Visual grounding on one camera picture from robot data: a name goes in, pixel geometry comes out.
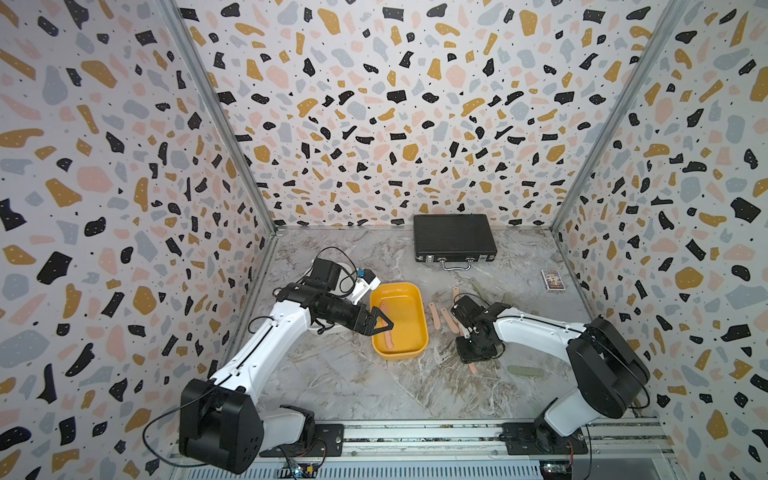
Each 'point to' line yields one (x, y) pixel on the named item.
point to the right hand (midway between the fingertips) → (465, 358)
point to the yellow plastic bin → (404, 303)
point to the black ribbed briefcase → (455, 240)
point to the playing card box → (552, 279)
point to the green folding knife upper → (480, 289)
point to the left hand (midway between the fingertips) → (382, 322)
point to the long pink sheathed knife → (388, 335)
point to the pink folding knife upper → (455, 291)
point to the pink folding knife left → (435, 316)
